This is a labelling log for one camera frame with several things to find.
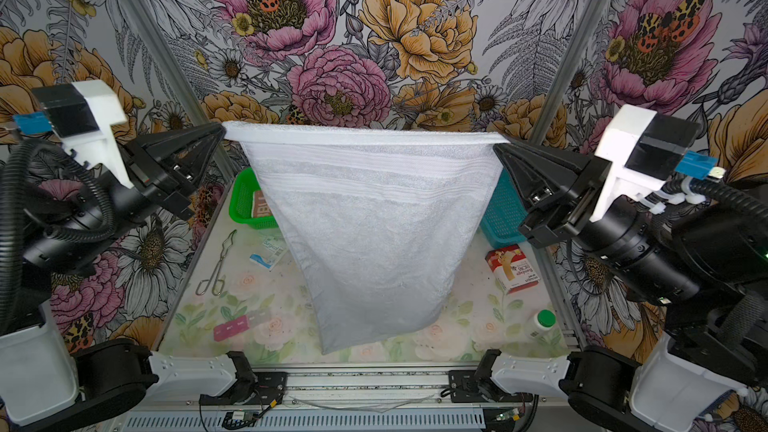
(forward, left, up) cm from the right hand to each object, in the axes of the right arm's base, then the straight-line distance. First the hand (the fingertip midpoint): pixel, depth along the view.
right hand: (498, 153), depth 32 cm
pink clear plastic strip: (+4, +56, -63) cm, 84 cm away
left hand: (+6, +31, -2) cm, 32 cm away
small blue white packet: (+29, +49, -64) cm, 86 cm away
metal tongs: (+18, +64, -64) cm, 93 cm away
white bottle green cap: (+1, -26, -57) cm, 62 cm away
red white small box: (+19, -25, -62) cm, 70 cm away
